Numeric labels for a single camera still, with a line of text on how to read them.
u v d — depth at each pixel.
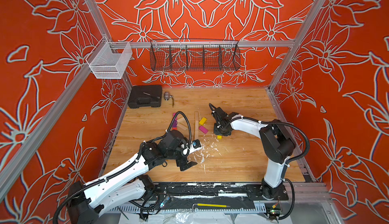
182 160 0.63
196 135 0.93
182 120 1.01
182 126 0.98
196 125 0.98
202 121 0.99
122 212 0.68
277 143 0.49
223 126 0.70
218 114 0.76
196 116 1.01
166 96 1.10
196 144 0.61
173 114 1.10
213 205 0.70
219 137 0.90
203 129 0.96
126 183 0.48
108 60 0.92
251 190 0.73
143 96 1.07
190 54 1.00
